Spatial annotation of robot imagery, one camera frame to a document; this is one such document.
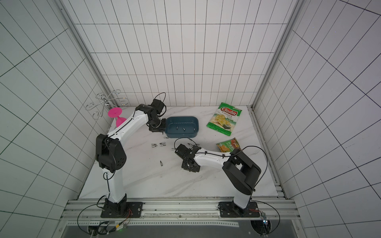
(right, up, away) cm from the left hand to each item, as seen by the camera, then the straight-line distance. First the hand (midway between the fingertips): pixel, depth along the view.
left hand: (162, 132), depth 89 cm
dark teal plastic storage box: (+11, +2, +17) cm, 21 cm away
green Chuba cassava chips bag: (+43, +8, +21) cm, 49 cm away
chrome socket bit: (+13, +1, +16) cm, 20 cm away
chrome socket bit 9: (+21, -9, +8) cm, 24 cm away
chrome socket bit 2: (+20, 0, +15) cm, 25 cm away
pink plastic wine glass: (-23, +12, -11) cm, 28 cm away
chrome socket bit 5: (-7, -9, +8) cm, 14 cm away
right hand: (+13, -23, -2) cm, 26 cm away
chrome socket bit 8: (-1, -19, 0) cm, 19 cm away
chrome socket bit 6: (-7, -10, +6) cm, 14 cm away
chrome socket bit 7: (+6, -12, +8) cm, 16 cm away
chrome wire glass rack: (-31, +18, -6) cm, 36 cm away
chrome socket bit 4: (-2, -8, +8) cm, 12 cm away
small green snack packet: (+42, -10, +6) cm, 44 cm away
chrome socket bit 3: (-1, -5, +12) cm, 13 cm away
